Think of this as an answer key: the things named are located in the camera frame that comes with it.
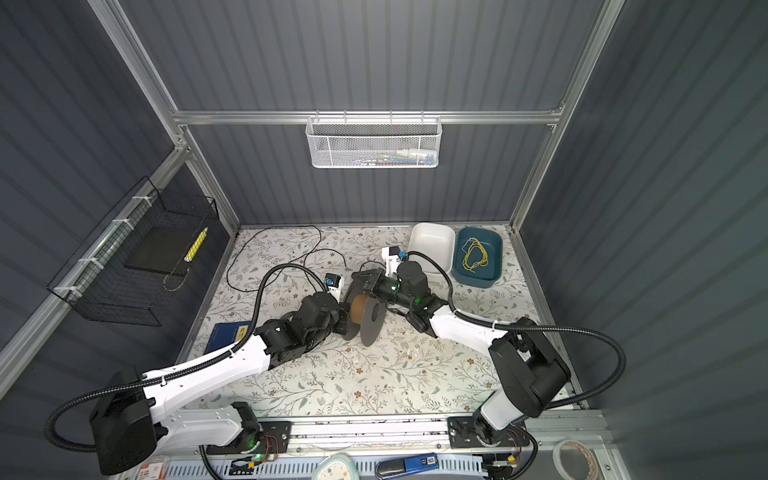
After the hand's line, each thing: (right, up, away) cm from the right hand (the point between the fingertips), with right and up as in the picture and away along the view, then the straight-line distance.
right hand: (353, 279), depth 77 cm
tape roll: (+57, -44, -9) cm, 72 cm away
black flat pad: (-51, +8, +1) cm, 52 cm away
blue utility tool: (+12, -41, -11) cm, 45 cm away
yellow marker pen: (-42, +9, +1) cm, 43 cm away
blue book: (-41, -18, +14) cm, 47 cm away
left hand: (-1, -7, +3) cm, 8 cm away
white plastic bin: (+27, +12, +39) cm, 49 cm away
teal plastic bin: (+43, -1, +26) cm, 51 cm away
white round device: (-2, -42, -10) cm, 43 cm away
